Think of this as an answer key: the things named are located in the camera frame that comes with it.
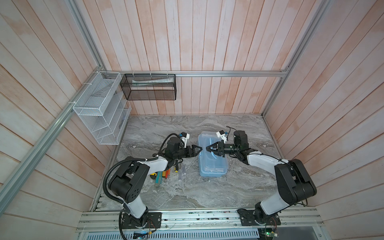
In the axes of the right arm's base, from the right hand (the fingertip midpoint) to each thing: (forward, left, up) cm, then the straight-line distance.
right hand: (207, 149), depth 82 cm
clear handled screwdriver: (-8, +15, -15) cm, 23 cm away
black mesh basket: (+45, +40, +10) cm, 61 cm away
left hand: (+1, +5, -5) cm, 7 cm away
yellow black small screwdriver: (-4, +18, -15) cm, 24 cm away
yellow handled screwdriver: (-9, +25, -14) cm, 30 cm away
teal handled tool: (-13, +28, -14) cm, 33 cm away
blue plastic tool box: (-6, -3, -7) cm, 10 cm away
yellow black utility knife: (-10, +31, -14) cm, 36 cm away
